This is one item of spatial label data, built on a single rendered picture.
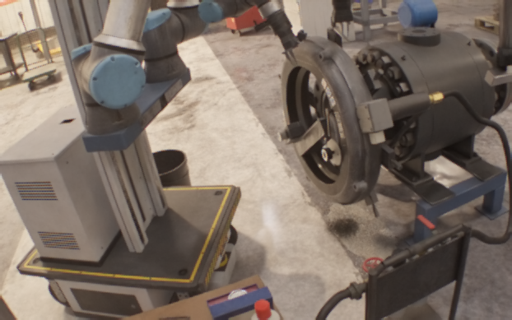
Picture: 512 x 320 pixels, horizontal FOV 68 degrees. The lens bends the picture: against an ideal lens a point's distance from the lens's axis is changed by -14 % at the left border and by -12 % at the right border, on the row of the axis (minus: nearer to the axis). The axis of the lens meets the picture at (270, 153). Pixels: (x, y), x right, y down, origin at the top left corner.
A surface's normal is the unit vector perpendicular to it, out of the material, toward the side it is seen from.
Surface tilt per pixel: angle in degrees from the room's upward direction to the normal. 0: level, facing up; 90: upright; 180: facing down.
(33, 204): 90
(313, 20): 90
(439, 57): 35
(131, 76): 94
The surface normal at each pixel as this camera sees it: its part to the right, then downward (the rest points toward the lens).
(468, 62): 0.17, -0.30
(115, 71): 0.54, 0.39
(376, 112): 0.28, 0.02
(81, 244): -0.15, 0.47
